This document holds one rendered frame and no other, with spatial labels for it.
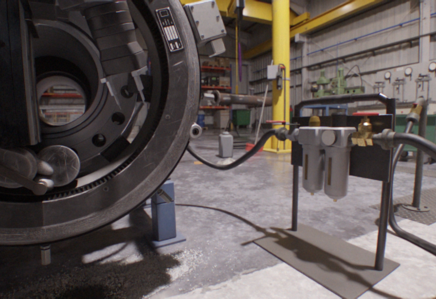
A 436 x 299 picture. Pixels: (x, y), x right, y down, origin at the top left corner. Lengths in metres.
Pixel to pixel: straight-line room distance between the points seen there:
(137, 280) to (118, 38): 0.68
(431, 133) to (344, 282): 2.66
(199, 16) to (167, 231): 0.78
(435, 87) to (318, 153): 5.92
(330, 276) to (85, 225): 0.70
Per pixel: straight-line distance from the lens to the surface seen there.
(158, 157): 0.60
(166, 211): 1.02
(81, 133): 0.70
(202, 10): 0.75
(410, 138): 0.77
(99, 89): 0.71
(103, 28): 0.47
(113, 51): 0.49
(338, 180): 0.86
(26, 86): 0.56
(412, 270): 1.05
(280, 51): 4.17
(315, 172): 0.91
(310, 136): 0.89
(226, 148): 3.24
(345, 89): 11.75
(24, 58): 0.57
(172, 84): 0.62
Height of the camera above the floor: 0.48
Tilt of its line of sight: 6 degrees down
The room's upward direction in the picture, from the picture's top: 1 degrees counter-clockwise
